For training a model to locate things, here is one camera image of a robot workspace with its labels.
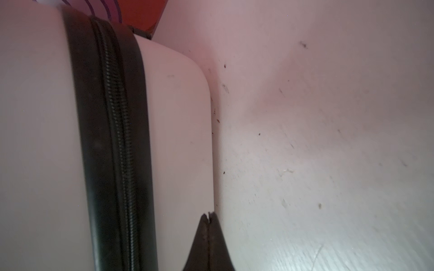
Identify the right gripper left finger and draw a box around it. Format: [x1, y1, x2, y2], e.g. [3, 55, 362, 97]
[183, 214, 210, 271]

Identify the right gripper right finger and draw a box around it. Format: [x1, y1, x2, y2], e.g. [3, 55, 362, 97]
[208, 212, 235, 271]

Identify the black and white suitcase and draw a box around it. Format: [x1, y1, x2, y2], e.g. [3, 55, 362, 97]
[1, 1, 215, 271]

